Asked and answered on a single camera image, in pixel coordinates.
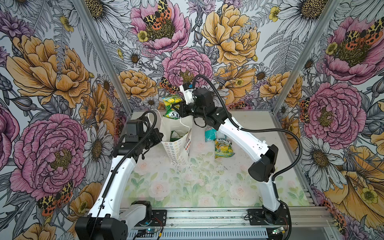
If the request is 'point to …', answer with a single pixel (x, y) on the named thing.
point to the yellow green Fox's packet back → (223, 148)
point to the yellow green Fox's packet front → (169, 111)
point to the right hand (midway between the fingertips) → (174, 110)
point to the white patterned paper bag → (178, 151)
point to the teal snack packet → (210, 135)
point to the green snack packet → (174, 136)
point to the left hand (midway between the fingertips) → (163, 139)
